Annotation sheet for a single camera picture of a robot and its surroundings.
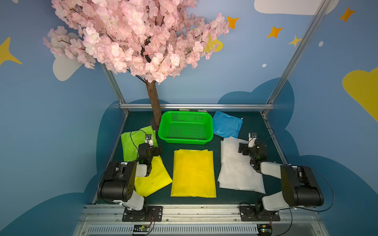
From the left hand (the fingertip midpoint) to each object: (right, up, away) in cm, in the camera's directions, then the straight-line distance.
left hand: (152, 141), depth 95 cm
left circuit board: (+1, -41, -23) cm, 47 cm away
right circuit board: (+63, -42, -21) cm, 79 cm away
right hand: (+64, 0, +1) cm, 64 cm away
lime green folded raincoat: (-17, -1, +7) cm, 18 cm away
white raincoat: (+52, -17, -8) cm, 56 cm away
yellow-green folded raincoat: (+6, -20, -11) cm, 24 cm away
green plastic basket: (+21, +9, +17) cm, 28 cm away
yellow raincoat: (+27, -19, -8) cm, 34 cm away
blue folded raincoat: (+52, +10, +17) cm, 56 cm away
